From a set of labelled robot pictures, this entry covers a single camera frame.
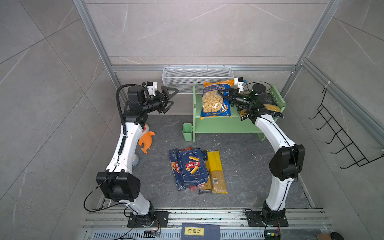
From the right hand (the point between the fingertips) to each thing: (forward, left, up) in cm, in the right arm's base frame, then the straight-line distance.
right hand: (217, 92), depth 75 cm
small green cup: (+4, +18, -37) cm, 41 cm away
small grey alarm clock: (-18, +49, -37) cm, 64 cm away
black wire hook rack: (-33, -54, -8) cm, 64 cm away
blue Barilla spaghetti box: (-17, +25, -37) cm, 48 cm away
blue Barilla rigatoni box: (-26, +13, -31) cm, 42 cm away
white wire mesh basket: (+23, +19, -6) cm, 30 cm away
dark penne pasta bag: (0, -31, -9) cm, 32 cm away
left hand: (-5, +20, +4) cm, 21 cm away
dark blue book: (-55, +11, -38) cm, 68 cm away
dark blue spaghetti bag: (-36, +6, -38) cm, 53 cm away
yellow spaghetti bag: (-33, 0, -38) cm, 50 cm away
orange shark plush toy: (-2, +46, -36) cm, 58 cm away
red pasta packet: (-35, +14, -38) cm, 54 cm away
